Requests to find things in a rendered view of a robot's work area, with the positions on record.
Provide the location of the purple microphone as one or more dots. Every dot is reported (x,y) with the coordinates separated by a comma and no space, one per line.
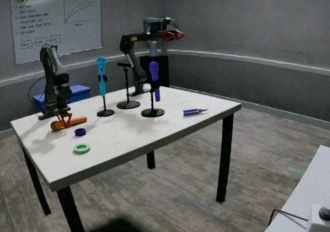
(154,67)

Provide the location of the blue microphone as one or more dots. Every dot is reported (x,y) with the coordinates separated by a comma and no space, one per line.
(101,61)

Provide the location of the orange microphone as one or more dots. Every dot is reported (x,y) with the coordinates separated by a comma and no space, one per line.
(56,125)

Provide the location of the dark blue ring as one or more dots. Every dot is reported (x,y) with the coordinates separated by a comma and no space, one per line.
(81,133)

